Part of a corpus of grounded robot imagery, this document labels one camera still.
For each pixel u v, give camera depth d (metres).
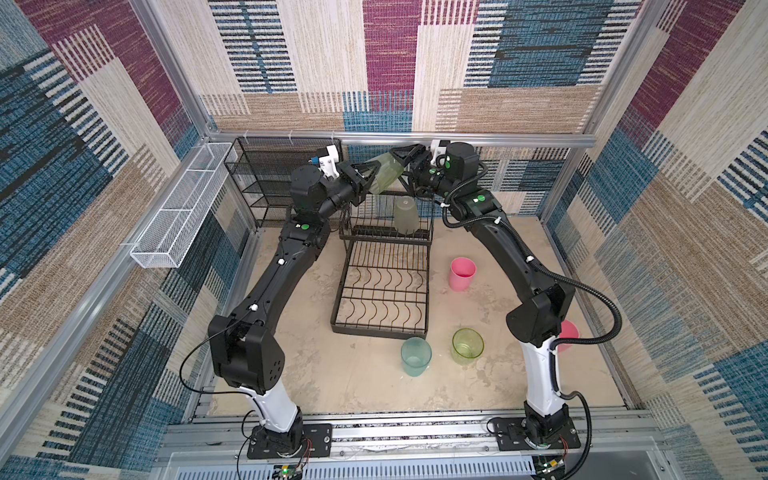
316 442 0.73
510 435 0.73
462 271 0.98
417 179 0.69
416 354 0.81
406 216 0.88
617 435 0.75
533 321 0.52
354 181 0.62
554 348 0.57
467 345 0.87
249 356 0.44
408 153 0.67
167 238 0.71
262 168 1.01
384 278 1.02
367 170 0.69
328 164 0.67
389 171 0.76
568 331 0.84
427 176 0.68
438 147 0.73
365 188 0.65
